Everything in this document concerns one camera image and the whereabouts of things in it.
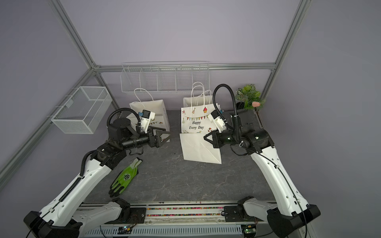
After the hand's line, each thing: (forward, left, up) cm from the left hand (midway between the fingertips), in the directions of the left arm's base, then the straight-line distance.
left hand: (169, 133), depth 64 cm
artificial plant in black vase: (+31, -48, -9) cm, 58 cm away
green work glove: (-7, +30, -33) cm, 45 cm away
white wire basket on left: (+27, +51, -8) cm, 58 cm away
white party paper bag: (+3, -12, 0) cm, 13 cm away
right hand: (-1, -16, -3) cm, 16 cm away
